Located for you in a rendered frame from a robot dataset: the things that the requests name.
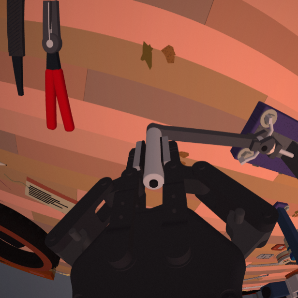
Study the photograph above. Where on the small red box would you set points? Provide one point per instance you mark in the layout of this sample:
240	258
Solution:
278	247

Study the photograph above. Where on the blue and grey caliper stand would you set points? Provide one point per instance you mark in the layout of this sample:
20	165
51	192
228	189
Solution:
285	223

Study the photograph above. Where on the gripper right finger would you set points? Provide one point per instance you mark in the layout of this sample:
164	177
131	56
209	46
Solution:
232	200

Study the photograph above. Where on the small grey metal piece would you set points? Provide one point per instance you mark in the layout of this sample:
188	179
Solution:
265	256

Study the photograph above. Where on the round striped tin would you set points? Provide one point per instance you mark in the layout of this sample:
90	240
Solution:
283	257

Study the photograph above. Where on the cream wing nut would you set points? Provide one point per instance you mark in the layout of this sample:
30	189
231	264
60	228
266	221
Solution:
267	116
245	155

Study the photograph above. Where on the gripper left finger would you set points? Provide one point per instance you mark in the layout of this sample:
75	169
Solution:
76	223

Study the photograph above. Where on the black tyre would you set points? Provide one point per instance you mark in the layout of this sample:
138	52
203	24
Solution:
21	221

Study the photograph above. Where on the beige printed card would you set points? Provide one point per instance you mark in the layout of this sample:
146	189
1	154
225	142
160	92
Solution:
46	196

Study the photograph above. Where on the purple and black truing stand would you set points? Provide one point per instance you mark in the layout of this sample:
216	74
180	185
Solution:
286	125

